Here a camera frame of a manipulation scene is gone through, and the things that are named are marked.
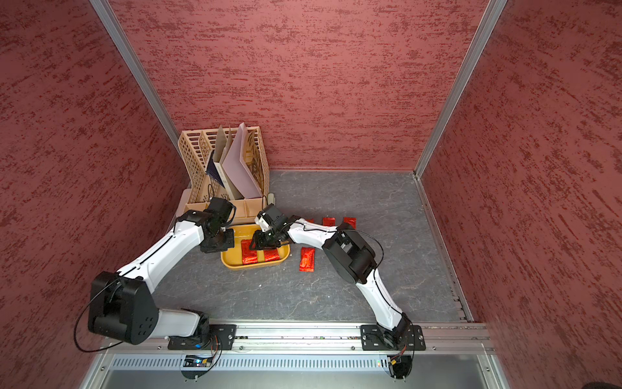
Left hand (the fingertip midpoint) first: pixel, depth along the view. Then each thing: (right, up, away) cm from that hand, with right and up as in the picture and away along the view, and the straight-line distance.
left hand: (223, 250), depth 84 cm
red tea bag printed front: (+39, +8, +20) cm, 44 cm away
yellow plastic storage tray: (+3, -4, +2) cm, 5 cm away
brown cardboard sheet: (-7, +40, +13) cm, 43 cm away
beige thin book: (-1, +24, +7) cm, 25 cm away
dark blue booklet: (-10, +30, +14) cm, 35 cm away
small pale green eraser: (+12, +18, +26) cm, 34 cm away
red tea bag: (+16, -3, +6) cm, 17 cm away
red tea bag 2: (+30, -5, +6) cm, 31 cm away
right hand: (+9, -2, +6) cm, 11 cm away
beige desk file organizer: (-15, +39, +12) cm, 44 cm away
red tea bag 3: (+48, +8, +19) cm, 52 cm away
